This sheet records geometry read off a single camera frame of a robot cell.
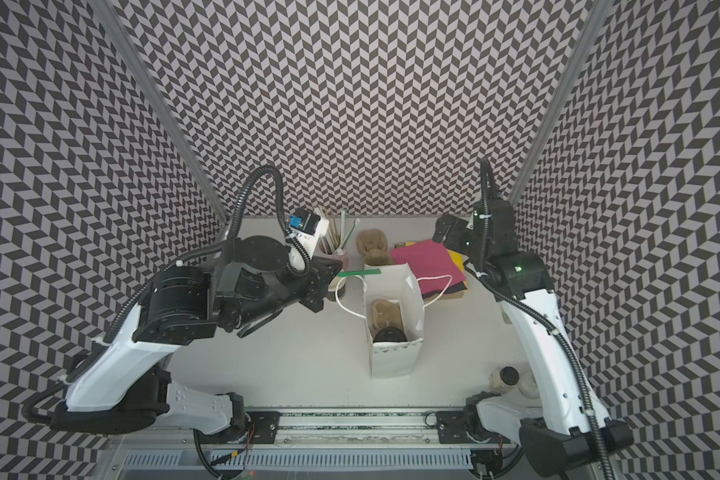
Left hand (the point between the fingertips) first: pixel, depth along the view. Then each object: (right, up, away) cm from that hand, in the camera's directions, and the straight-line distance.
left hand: (338, 272), depth 51 cm
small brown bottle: (+38, -28, +21) cm, 52 cm away
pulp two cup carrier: (+10, -17, +40) cm, 45 cm away
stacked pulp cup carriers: (+6, +5, +54) cm, 54 cm away
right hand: (+25, +7, +18) cm, 31 cm away
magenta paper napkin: (+25, 0, +49) cm, 55 cm away
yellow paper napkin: (+35, -1, +49) cm, 61 cm away
